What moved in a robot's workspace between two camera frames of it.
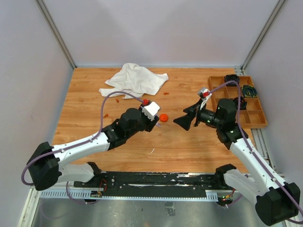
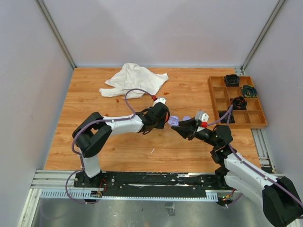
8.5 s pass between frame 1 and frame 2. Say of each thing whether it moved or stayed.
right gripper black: moved
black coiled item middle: stayed
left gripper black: moved
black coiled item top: stayed
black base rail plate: stayed
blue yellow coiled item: stayed
